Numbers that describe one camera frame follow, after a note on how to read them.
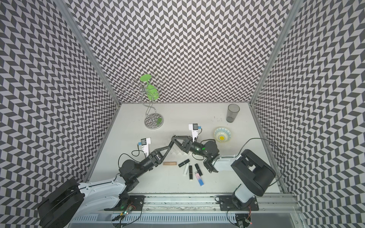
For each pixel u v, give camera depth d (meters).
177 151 0.67
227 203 0.74
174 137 0.69
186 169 0.84
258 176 0.45
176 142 0.69
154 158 0.63
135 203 0.72
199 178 0.81
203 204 0.74
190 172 0.83
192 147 0.65
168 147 0.67
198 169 0.83
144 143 0.66
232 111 0.97
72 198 0.42
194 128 0.68
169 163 0.85
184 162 0.86
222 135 0.98
